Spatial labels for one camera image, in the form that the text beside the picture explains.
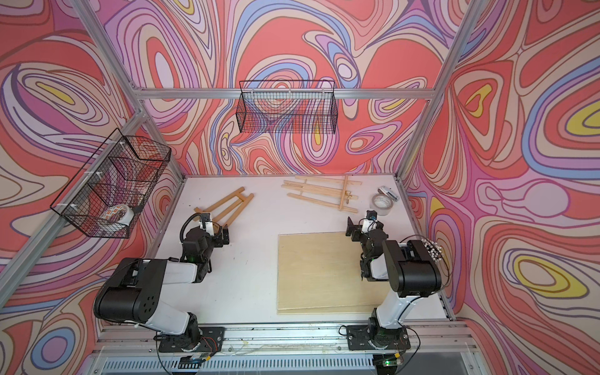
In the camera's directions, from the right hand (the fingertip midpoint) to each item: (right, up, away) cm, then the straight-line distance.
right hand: (361, 221), depth 94 cm
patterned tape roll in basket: (-81, +5, -23) cm, 84 cm away
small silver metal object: (+18, +13, +17) cm, 27 cm away
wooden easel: (-11, +13, +20) cm, 26 cm away
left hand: (-59, -2, -1) cm, 59 cm away
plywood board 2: (-17, -19, -8) cm, 26 cm away
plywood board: (-27, -27, -16) cm, 42 cm away
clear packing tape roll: (+13, +6, +13) cm, 20 cm away
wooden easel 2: (-52, +8, +14) cm, 55 cm away
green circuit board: (-59, -41, -24) cm, 76 cm away
